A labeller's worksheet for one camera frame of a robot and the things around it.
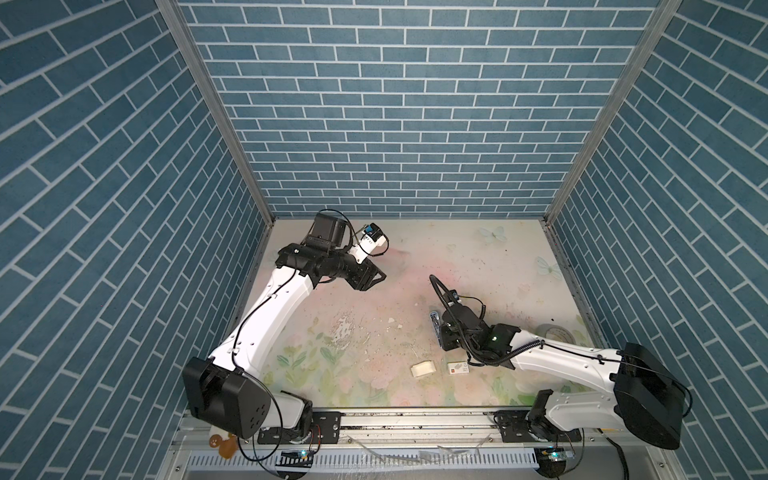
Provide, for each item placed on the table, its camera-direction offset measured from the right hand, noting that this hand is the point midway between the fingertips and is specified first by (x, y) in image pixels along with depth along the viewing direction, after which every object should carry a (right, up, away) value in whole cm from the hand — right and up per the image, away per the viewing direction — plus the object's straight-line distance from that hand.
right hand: (438, 324), depth 85 cm
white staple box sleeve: (+5, -11, -3) cm, 13 cm away
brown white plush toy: (-52, -25, -14) cm, 60 cm away
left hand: (-17, +17, -9) cm, 26 cm away
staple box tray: (-4, -12, -2) cm, 13 cm away
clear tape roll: (+36, -4, +4) cm, 37 cm away
